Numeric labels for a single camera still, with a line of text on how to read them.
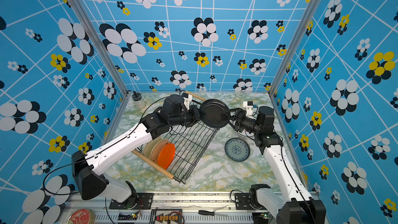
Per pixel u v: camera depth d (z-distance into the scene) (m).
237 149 0.91
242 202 0.73
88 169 0.40
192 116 0.62
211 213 0.71
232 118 0.64
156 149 0.76
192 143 0.91
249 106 0.69
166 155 0.88
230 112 0.69
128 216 0.71
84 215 0.67
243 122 0.65
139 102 1.09
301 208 0.38
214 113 0.71
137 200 0.71
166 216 0.68
